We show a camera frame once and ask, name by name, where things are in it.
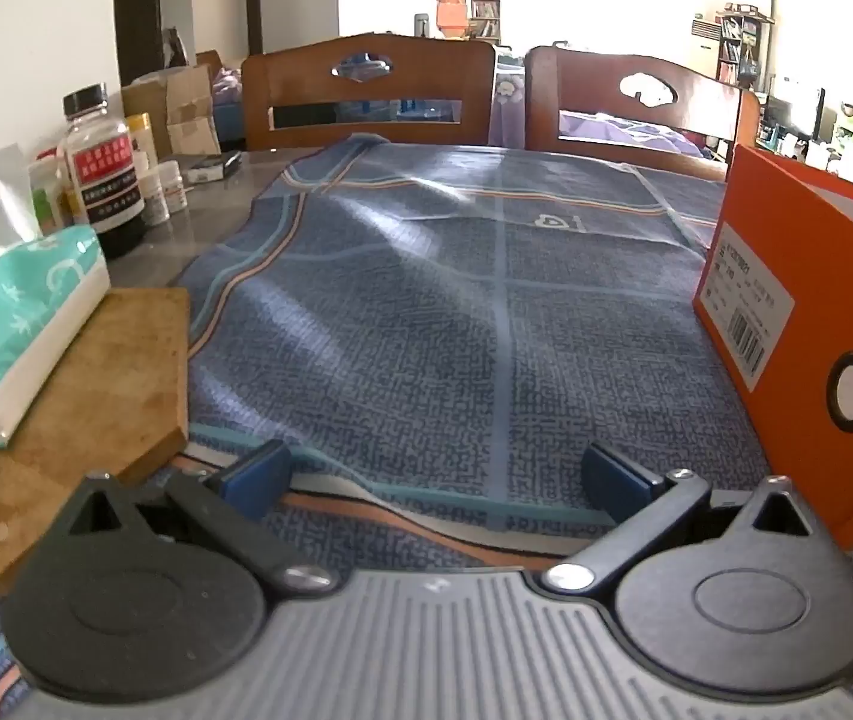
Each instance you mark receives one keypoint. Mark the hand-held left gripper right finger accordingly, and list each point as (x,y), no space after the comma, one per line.
(610,476)

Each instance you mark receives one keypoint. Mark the wooden chair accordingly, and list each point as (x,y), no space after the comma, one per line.
(284,75)
(584,82)

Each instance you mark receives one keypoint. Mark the purple blanket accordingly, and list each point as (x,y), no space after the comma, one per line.
(621,131)

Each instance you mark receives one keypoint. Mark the black flat case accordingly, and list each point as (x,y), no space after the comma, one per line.
(209,165)

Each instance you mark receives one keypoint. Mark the blue patterned tablecloth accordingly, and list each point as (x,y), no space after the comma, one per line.
(434,315)

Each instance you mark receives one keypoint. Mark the orange cardboard box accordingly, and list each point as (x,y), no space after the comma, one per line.
(809,255)

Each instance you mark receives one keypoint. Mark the wooden cutting board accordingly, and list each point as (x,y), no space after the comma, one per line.
(96,390)

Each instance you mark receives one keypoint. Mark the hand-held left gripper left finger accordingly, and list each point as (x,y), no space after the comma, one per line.
(258,469)

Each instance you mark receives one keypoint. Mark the white floor air conditioner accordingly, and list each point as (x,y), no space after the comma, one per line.
(705,45)

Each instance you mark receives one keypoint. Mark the green white small bottle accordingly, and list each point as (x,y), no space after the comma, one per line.
(48,191)

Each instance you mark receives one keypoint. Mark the dark wooden door frame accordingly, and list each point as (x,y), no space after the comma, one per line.
(138,7)

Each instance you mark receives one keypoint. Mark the white jar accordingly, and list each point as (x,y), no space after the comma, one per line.
(171,187)
(154,201)

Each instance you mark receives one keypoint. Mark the tall cluttered shelf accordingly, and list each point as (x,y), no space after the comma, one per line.
(743,45)

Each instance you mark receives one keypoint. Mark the yellow-capped bottle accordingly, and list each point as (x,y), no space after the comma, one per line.
(141,136)

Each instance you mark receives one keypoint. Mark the dark bookcase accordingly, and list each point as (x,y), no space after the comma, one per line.
(485,11)

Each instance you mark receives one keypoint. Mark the dark glass bottle black cap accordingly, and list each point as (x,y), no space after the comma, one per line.
(104,187)

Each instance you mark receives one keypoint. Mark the black television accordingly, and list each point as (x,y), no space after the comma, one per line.
(798,109)

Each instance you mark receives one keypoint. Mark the teal white tissue pack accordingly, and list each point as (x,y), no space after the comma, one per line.
(21,315)

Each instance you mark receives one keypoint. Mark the brown cardboard box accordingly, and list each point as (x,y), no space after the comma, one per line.
(143,109)
(190,109)

